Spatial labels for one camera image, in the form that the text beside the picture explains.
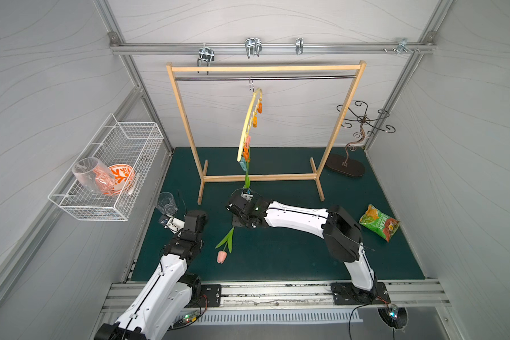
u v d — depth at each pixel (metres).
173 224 0.70
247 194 0.80
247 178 0.85
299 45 0.78
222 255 0.81
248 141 0.78
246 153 0.73
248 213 0.65
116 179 0.66
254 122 0.87
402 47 0.77
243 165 0.70
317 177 1.04
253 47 0.75
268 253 0.83
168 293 0.50
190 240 0.62
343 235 0.49
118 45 0.77
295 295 0.75
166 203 0.93
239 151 0.66
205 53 0.78
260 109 0.96
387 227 0.87
